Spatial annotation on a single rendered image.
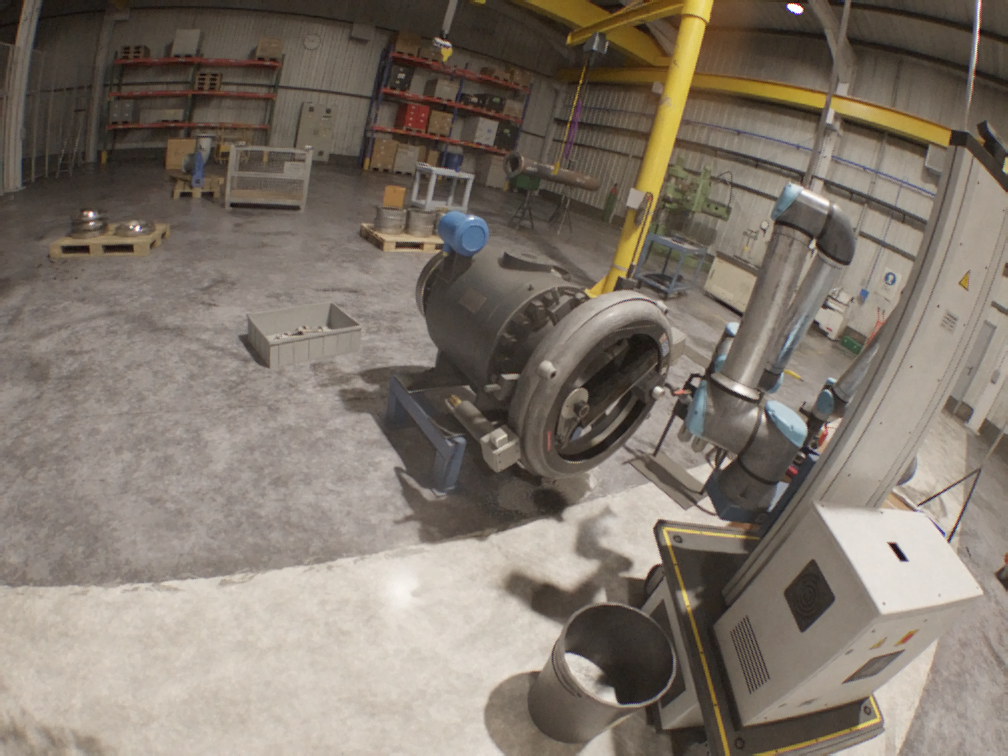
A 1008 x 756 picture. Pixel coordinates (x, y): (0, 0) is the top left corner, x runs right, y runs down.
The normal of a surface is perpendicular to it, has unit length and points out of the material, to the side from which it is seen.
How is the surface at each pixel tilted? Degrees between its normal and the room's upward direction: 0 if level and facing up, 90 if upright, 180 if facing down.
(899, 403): 90
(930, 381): 90
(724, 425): 81
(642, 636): 87
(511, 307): 50
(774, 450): 88
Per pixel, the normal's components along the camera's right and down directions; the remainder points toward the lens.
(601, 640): -0.29, 0.33
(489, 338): -0.72, -0.07
